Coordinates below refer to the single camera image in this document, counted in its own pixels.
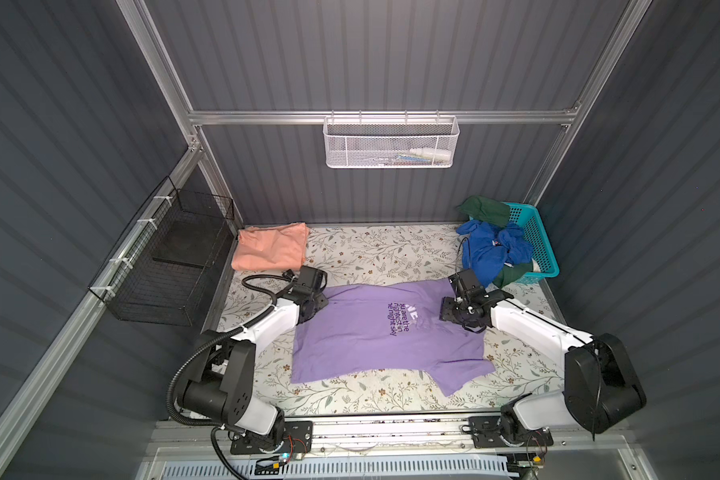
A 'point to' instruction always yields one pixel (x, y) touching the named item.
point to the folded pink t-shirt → (271, 247)
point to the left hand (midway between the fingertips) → (316, 300)
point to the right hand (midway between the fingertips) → (452, 313)
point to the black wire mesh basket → (163, 270)
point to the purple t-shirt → (389, 330)
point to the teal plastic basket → (539, 243)
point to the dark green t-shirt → (490, 211)
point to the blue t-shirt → (485, 248)
